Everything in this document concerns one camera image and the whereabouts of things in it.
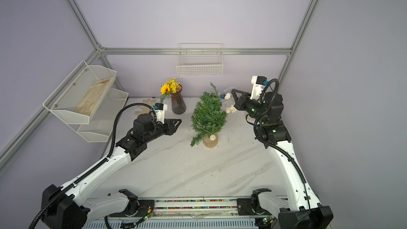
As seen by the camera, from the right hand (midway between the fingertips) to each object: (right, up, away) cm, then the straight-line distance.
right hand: (232, 94), depth 66 cm
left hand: (-25, -13, +10) cm, 30 cm away
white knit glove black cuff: (-57, -6, +47) cm, 74 cm away
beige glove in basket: (-69, -3, +10) cm, 70 cm away
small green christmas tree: (-10, -10, +6) cm, 16 cm away
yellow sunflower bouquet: (-32, +7, +27) cm, 43 cm away
